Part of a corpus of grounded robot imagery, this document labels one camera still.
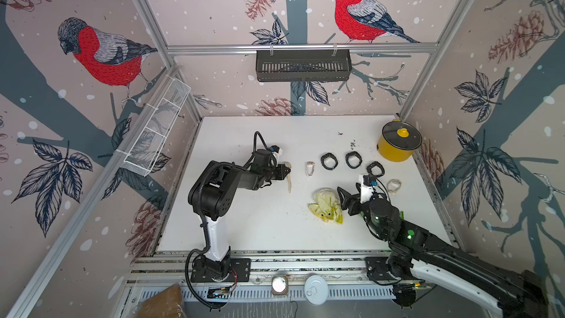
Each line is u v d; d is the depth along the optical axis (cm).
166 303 65
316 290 66
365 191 67
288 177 97
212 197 51
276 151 92
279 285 62
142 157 83
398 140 97
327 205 84
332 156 102
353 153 101
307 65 107
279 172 88
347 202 68
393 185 94
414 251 54
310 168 100
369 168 98
